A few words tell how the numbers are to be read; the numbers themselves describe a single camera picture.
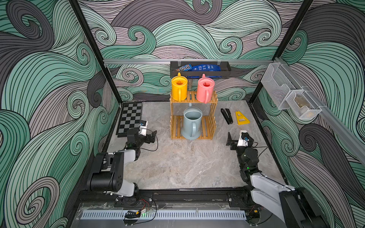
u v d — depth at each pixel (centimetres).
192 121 82
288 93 72
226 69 93
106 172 45
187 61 93
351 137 52
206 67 92
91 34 82
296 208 88
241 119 108
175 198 74
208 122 106
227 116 109
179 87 76
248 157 62
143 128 80
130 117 106
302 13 73
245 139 68
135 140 72
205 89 75
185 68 92
